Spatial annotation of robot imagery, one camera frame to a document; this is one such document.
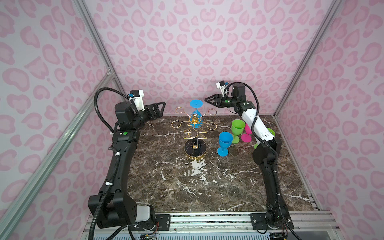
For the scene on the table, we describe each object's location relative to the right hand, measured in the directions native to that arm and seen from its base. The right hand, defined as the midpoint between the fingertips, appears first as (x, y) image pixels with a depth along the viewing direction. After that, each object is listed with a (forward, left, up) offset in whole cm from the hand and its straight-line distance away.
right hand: (209, 99), depth 85 cm
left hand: (-13, +24, +9) cm, 29 cm away
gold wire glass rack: (-14, +8, -31) cm, 35 cm away
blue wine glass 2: (-13, -11, -21) cm, 27 cm away
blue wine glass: (-14, +7, -3) cm, 15 cm away
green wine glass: (-3, -19, -20) cm, 28 cm away
